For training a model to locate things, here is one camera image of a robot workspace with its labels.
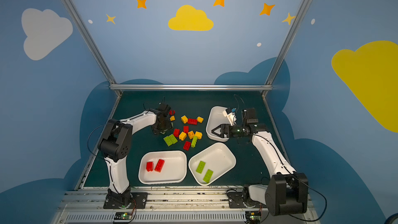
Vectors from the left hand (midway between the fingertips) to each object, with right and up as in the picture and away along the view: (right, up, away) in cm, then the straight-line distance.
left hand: (165, 128), depth 100 cm
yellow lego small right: (+23, +6, +5) cm, 24 cm away
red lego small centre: (+14, 0, -1) cm, 14 cm away
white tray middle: (+29, -18, -13) cm, 37 cm away
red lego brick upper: (+17, +4, +4) cm, 18 cm away
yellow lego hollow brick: (+17, -3, -4) cm, 18 cm away
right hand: (+33, +2, -20) cm, 38 cm away
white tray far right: (+33, +7, +8) cm, 35 cm away
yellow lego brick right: (+22, -3, -3) cm, 22 cm away
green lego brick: (+27, -23, -18) cm, 39 cm away
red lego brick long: (0, -18, -16) cm, 24 cm away
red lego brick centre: (+8, -2, -4) cm, 9 cm away
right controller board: (+48, -38, -28) cm, 67 cm away
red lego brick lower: (+15, -9, -8) cm, 19 cm away
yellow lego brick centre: (+12, -4, -4) cm, 13 cm away
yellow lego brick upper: (+12, +6, +4) cm, 14 cm away
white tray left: (+8, -22, -12) cm, 26 cm away
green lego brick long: (+23, -19, -15) cm, 33 cm away
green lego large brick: (+4, -6, -4) cm, 8 cm away
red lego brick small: (-5, -18, -17) cm, 25 cm away
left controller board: (-13, -37, -29) cm, 48 cm away
